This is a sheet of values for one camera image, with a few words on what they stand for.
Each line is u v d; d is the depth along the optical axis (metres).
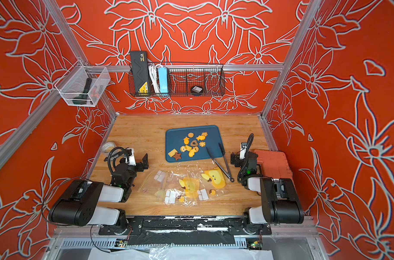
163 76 0.89
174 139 1.07
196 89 0.96
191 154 0.97
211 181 0.85
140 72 0.88
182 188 0.83
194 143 1.02
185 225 0.74
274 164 0.89
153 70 0.87
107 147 1.01
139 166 0.80
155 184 0.85
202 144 1.01
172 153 0.98
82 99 0.79
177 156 0.96
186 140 1.04
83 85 0.91
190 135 1.07
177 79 0.98
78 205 0.43
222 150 0.98
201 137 1.04
